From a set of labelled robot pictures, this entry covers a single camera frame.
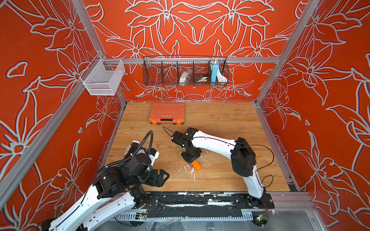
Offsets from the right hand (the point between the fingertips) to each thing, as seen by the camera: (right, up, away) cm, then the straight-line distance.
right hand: (188, 161), depth 81 cm
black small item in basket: (+9, +50, +5) cm, 51 cm away
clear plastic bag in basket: (-2, +52, +10) cm, 53 cm away
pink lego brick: (+2, -2, +2) cm, 3 cm away
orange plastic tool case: (-15, +28, +26) cm, 41 cm away
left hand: (-12, 0, -16) cm, 21 cm away
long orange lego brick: (+5, -2, -2) cm, 5 cm away
